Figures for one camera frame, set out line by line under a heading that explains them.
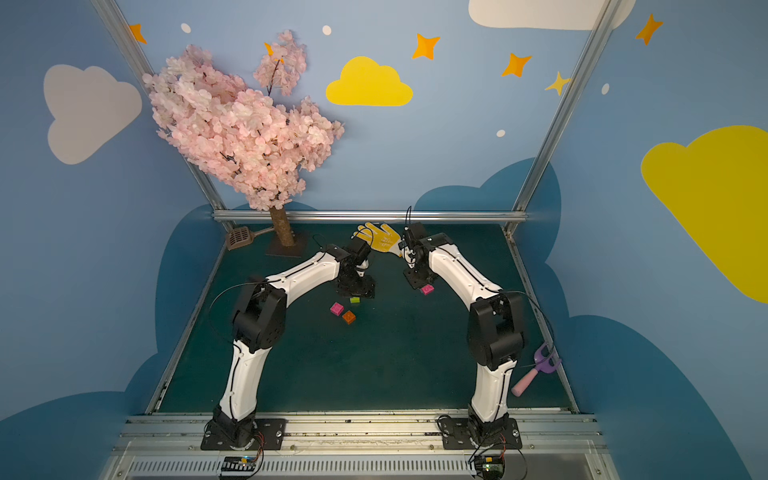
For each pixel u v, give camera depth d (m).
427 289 0.88
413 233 0.74
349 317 0.95
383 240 1.18
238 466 0.73
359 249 0.82
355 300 0.98
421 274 0.79
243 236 1.15
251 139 0.73
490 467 0.73
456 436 0.74
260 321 0.56
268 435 0.75
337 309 0.96
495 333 0.50
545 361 0.88
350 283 0.85
